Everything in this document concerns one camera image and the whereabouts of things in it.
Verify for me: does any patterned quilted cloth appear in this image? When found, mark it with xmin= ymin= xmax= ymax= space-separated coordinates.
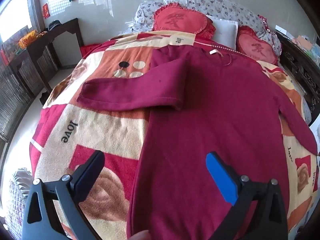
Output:
xmin=9 ymin=167 xmax=34 ymax=230

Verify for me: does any red orange printed blanket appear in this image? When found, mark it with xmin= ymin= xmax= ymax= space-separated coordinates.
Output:
xmin=29 ymin=30 xmax=313 ymax=240

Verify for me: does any heart-shaped red cushion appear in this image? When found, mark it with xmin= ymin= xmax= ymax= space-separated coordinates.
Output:
xmin=236 ymin=25 xmax=279 ymax=65

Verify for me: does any black cap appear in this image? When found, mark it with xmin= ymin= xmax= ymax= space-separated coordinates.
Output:
xmin=47 ymin=20 xmax=62 ymax=32

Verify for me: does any person's left hand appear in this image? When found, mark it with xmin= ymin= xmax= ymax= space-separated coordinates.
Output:
xmin=129 ymin=231 xmax=152 ymax=240

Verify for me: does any dark wooden console table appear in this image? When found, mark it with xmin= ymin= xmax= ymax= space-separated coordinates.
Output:
xmin=10 ymin=18 xmax=84 ymax=94

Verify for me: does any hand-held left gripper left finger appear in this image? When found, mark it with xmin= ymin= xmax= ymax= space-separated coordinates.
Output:
xmin=22 ymin=150 xmax=105 ymax=240

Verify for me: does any dark red sweater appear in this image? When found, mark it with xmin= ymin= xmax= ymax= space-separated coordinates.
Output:
xmin=76 ymin=45 xmax=319 ymax=240

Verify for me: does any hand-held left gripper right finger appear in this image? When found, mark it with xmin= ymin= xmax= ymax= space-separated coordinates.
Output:
xmin=205 ymin=151 xmax=292 ymax=240

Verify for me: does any white pillow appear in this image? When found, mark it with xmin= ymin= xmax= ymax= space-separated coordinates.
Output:
xmin=206 ymin=15 xmax=239 ymax=50

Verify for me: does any round red frilled cushion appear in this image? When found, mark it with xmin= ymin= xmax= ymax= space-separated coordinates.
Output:
xmin=151 ymin=3 xmax=216 ymax=39

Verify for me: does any window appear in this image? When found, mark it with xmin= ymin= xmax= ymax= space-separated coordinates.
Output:
xmin=0 ymin=0 xmax=34 ymax=43

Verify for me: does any dark wooden lattice cabinet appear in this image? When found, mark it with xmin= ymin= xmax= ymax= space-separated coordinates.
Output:
xmin=0 ymin=50 xmax=33 ymax=140

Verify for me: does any orange plastic basket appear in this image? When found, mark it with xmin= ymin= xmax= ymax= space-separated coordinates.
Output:
xmin=19 ymin=29 xmax=38 ymax=49

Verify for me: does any dark carved wooden nightstand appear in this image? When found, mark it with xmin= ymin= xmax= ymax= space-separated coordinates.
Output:
xmin=275 ymin=31 xmax=320 ymax=125

